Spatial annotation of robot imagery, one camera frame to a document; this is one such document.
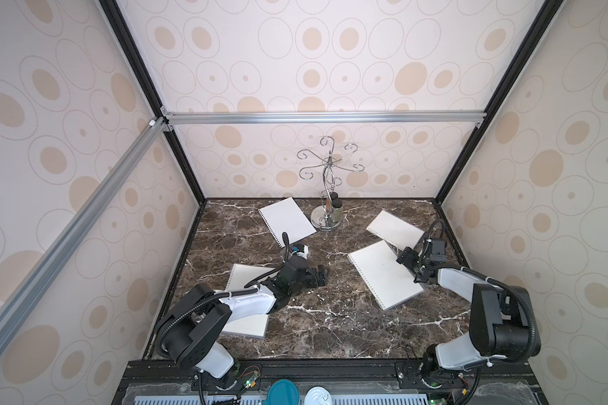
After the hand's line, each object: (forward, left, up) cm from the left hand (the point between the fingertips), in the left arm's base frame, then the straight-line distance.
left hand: (329, 271), depth 86 cm
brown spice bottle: (+30, -2, +6) cm, 31 cm away
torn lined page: (+34, +17, -11) cm, 39 cm away
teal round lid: (-34, +14, -1) cm, 37 cm away
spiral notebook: (-15, +25, -11) cm, 32 cm away
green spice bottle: (+28, -4, -2) cm, 29 cm away
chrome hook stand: (+30, -1, -6) cm, 31 cm away
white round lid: (-35, +4, -3) cm, 35 cm away
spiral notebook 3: (+25, -30, -9) cm, 40 cm away
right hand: (+8, -34, -5) cm, 35 cm away
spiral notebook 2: (0, -23, -7) cm, 24 cm away
